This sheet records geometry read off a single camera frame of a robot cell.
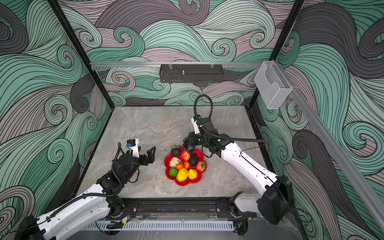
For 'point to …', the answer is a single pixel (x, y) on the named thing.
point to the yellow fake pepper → (192, 174)
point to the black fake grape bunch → (185, 143)
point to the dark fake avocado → (193, 159)
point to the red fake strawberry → (201, 165)
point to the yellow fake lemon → (182, 174)
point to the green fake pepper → (173, 171)
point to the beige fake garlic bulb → (174, 161)
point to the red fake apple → (184, 155)
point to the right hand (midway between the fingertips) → (188, 136)
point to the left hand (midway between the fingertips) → (148, 146)
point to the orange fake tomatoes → (179, 166)
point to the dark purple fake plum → (175, 151)
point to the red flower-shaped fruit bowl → (200, 157)
